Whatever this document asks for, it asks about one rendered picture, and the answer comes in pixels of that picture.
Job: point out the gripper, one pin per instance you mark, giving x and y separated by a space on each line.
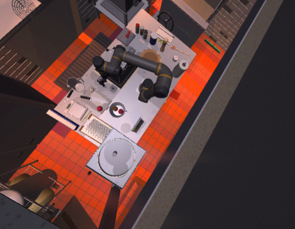
102 80

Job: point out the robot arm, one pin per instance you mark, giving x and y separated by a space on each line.
140 61

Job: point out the white round lid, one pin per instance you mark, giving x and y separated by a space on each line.
80 87

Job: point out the wooden spiked rack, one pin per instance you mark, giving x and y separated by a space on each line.
97 129

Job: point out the grey small square fitting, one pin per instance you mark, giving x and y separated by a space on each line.
113 88

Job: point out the cream small knob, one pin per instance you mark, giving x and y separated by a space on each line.
91 89

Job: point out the grey cutting board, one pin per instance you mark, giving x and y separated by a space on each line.
101 100

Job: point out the black square hob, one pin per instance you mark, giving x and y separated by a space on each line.
122 77

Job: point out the red apple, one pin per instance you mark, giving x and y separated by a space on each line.
99 108

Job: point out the grey round pot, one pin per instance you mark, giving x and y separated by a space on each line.
71 82

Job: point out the dark slatted floor mat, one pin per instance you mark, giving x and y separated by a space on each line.
73 66

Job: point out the black marker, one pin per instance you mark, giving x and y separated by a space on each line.
70 93

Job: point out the grey white fruit bowl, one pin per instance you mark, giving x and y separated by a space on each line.
114 113

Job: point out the white flat tray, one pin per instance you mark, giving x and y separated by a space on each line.
76 110

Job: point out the yellow pencil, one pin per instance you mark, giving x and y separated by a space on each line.
85 117

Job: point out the grey square board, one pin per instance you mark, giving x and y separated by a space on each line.
123 38

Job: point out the red small bottle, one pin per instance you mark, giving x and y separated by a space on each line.
128 34

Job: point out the brown round bowl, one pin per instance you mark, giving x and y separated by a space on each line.
150 55

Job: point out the white blue book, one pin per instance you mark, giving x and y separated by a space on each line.
60 118

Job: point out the black small tray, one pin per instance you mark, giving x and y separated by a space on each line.
137 125

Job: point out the red-capped dark spice bottle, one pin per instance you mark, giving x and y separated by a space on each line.
137 28

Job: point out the blue white tin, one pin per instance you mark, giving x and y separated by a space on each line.
153 39

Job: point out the steel trolley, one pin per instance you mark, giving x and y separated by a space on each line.
109 10

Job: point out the yellow small label piece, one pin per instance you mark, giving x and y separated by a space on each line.
159 41

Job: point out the wooden pepper mill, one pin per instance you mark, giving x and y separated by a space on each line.
163 45

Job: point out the small white red cup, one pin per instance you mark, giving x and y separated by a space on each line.
175 58

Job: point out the grey square round-basin unit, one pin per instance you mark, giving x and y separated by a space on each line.
115 158

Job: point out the white blue-striped cloth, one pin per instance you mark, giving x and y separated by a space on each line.
166 33

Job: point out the wooden spoon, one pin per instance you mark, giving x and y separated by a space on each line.
179 50

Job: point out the black round wheel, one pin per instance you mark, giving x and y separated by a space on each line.
171 22

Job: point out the green bar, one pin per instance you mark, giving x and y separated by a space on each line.
212 45

